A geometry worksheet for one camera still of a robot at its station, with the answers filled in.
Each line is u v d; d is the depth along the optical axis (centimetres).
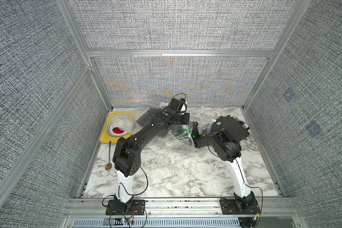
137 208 74
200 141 84
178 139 100
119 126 98
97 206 75
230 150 60
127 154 49
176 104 66
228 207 73
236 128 101
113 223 73
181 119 75
